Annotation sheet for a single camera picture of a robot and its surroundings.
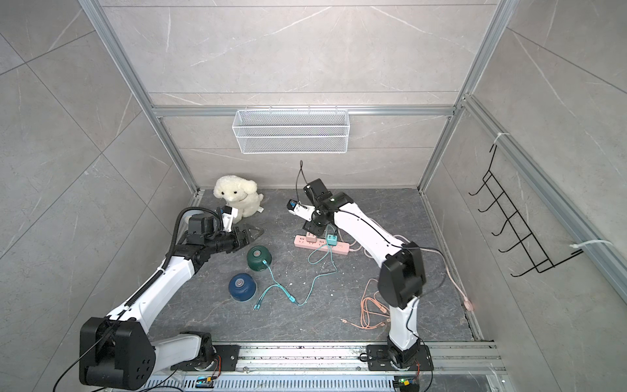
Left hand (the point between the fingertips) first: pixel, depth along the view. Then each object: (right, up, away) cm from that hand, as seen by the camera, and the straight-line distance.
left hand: (259, 232), depth 81 cm
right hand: (+19, +4, +7) cm, 21 cm away
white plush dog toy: (-12, +14, +15) cm, 24 cm away
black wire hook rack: (+77, -5, -20) cm, 79 cm away
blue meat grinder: (-5, -18, -3) cm, 19 cm away
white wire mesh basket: (+7, +40, +20) cm, 46 cm away
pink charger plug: (+17, -4, +14) cm, 22 cm away
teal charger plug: (+25, -4, +13) cm, 29 cm away
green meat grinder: (-2, -9, +3) cm, 10 cm away
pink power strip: (+21, -7, +17) cm, 28 cm away
